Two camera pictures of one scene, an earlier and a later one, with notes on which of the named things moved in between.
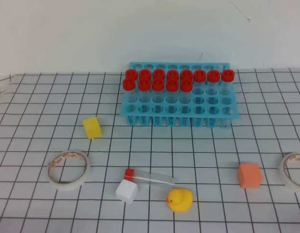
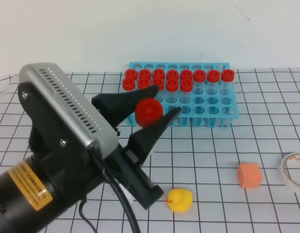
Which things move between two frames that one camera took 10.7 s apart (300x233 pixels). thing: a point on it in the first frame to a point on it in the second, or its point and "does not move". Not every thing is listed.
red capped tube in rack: (172, 88) does not move
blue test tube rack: (185, 90) does not move
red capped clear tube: (137, 176) to (148, 110)
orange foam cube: (249, 175) does not move
